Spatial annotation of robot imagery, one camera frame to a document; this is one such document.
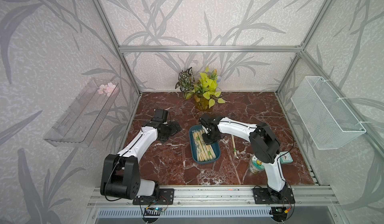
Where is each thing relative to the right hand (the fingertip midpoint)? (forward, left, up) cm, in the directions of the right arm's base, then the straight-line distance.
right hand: (207, 141), depth 92 cm
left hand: (+3, +18, +9) cm, 20 cm away
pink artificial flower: (+13, +50, +33) cm, 62 cm away
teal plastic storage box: (-8, +3, +1) cm, 8 cm away
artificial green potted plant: (+26, +2, +21) cm, 33 cm away
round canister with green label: (-18, -24, +7) cm, 31 cm away
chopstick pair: (-2, -16, 0) cm, 17 cm away
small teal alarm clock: (-11, -45, +1) cm, 47 cm away
